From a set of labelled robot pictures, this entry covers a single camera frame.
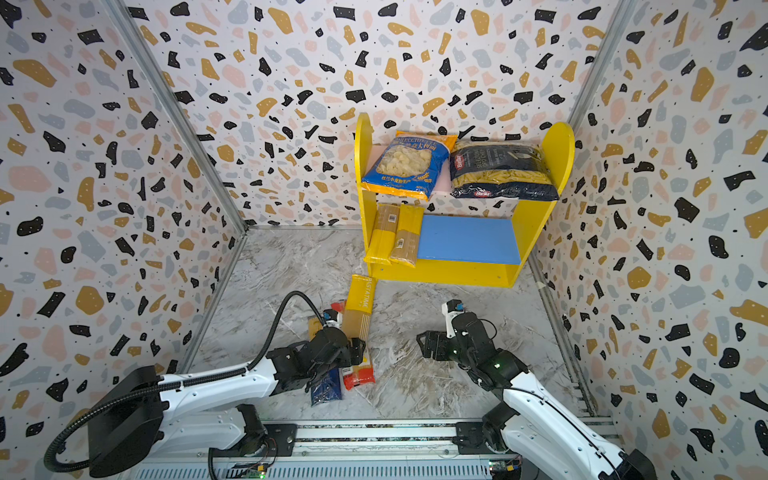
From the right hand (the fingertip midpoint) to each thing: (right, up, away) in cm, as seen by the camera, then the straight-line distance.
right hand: (424, 333), depth 79 cm
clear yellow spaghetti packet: (-4, +28, +18) cm, 33 cm away
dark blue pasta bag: (-26, -15, +1) cm, 30 cm away
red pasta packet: (-19, -13, +3) cm, 23 cm away
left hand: (-18, -3, +3) cm, 19 cm away
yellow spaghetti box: (-20, +1, +14) cm, 24 cm away
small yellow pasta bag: (-33, -1, +13) cm, 36 cm away
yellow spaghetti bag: (-11, +33, +24) cm, 42 cm away
